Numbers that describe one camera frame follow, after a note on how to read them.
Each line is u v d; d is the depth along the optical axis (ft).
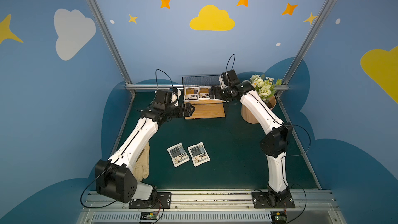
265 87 2.64
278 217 2.40
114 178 1.31
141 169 2.75
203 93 3.16
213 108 3.65
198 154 2.91
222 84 2.43
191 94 3.13
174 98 2.20
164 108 1.97
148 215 2.35
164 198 2.49
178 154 2.91
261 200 2.43
